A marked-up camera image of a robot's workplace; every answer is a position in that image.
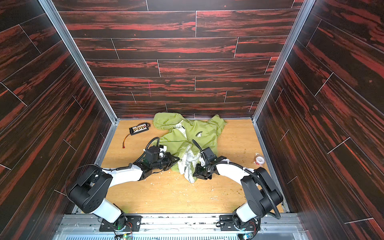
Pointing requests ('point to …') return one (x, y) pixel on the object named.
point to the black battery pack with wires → (140, 128)
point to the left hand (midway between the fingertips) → (181, 159)
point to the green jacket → (186, 140)
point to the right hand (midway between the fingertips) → (196, 174)
